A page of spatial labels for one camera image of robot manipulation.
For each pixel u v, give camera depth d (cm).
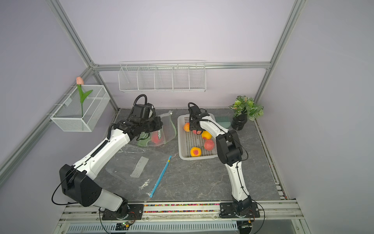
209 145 91
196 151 89
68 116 69
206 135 97
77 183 40
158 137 82
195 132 89
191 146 97
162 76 101
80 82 79
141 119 60
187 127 102
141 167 89
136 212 73
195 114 80
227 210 74
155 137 72
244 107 87
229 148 58
